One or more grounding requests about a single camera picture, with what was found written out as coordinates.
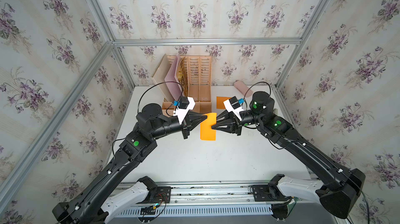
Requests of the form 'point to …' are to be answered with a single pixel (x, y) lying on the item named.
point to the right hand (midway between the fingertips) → (214, 125)
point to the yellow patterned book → (183, 76)
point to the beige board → (159, 76)
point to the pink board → (171, 83)
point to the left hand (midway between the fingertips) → (207, 119)
